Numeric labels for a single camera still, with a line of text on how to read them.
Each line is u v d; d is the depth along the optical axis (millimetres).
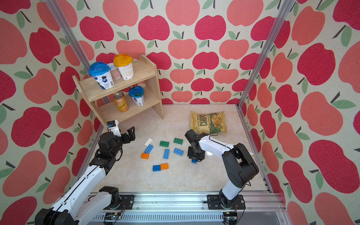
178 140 980
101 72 638
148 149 932
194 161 866
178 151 929
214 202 743
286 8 702
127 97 875
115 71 720
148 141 978
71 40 806
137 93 852
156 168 852
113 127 680
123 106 841
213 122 1012
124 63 679
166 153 919
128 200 747
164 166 860
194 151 765
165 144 956
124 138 715
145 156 906
